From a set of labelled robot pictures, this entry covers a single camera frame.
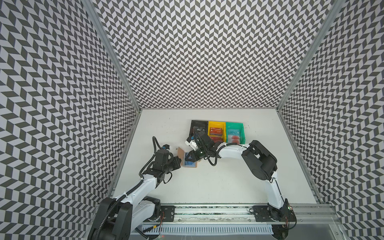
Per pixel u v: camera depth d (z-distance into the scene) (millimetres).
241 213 754
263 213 733
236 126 1014
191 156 843
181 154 912
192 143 865
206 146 755
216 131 1020
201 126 1054
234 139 990
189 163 886
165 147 795
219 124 1037
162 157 667
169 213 722
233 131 1025
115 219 398
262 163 532
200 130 1048
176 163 770
